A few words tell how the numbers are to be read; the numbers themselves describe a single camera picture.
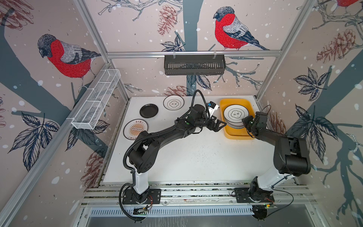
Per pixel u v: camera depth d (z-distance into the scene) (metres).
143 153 0.48
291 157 0.48
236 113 1.03
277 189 0.60
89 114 0.71
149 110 1.10
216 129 0.73
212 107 0.73
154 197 0.73
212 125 0.72
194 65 1.05
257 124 0.76
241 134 0.94
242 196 0.73
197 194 0.76
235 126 0.98
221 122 0.73
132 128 1.01
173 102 1.18
